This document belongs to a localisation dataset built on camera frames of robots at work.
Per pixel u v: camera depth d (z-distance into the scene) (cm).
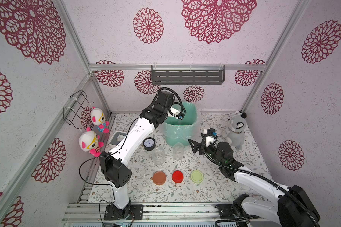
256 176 52
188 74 95
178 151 97
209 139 68
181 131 80
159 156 95
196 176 86
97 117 94
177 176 85
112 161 46
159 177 86
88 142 80
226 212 73
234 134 93
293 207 40
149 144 98
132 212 73
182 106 66
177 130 80
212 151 68
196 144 70
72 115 76
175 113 71
